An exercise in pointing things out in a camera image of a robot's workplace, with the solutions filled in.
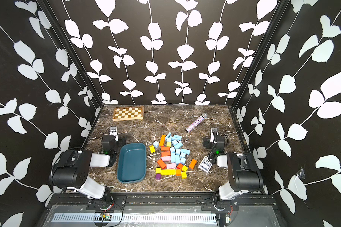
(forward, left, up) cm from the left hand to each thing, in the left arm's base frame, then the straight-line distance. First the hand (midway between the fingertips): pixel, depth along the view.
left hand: (116, 132), depth 94 cm
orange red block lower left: (-21, -31, -6) cm, 38 cm away
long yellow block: (-26, -32, -7) cm, 42 cm away
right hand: (-3, -65, -1) cm, 65 cm away
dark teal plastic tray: (-20, -12, -6) cm, 24 cm away
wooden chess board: (+21, -4, -4) cm, 22 cm away
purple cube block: (-28, -29, -7) cm, 41 cm away
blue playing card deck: (-23, -58, -6) cm, 63 cm away
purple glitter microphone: (+15, -63, -4) cm, 65 cm away
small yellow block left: (-10, -24, -6) cm, 27 cm away
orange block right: (-21, -50, -7) cm, 55 cm away
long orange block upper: (-4, -31, -7) cm, 32 cm away
